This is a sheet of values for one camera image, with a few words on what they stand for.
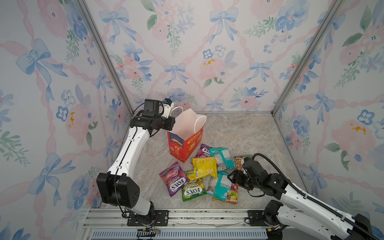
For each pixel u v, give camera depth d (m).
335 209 0.45
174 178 0.84
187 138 0.73
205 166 0.86
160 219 0.74
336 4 0.68
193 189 0.81
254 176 0.60
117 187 0.41
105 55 0.86
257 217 0.73
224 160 0.91
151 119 0.56
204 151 0.95
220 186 0.79
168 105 0.69
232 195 0.78
